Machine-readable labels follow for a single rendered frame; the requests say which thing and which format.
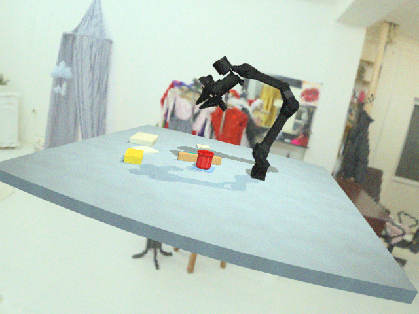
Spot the red translucent cup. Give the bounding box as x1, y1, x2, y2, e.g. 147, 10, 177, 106
196, 150, 214, 169

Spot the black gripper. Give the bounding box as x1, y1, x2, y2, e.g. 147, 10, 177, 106
195, 76, 230, 112

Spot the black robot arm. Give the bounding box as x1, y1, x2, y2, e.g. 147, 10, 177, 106
213, 56, 299, 181

